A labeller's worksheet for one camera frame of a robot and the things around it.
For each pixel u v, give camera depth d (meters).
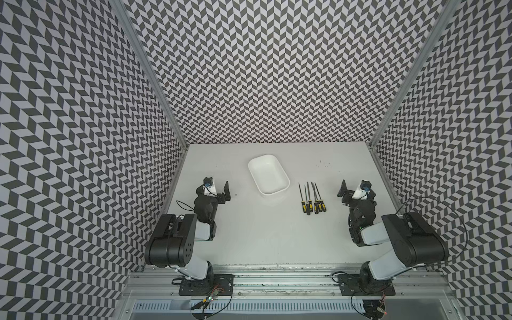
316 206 0.93
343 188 0.81
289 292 0.72
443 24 0.70
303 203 0.94
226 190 0.88
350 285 0.73
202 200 0.69
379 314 0.68
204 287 0.67
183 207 0.76
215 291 0.68
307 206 0.94
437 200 0.79
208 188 0.76
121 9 0.71
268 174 1.04
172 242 0.46
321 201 0.96
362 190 0.74
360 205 0.69
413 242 0.45
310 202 0.95
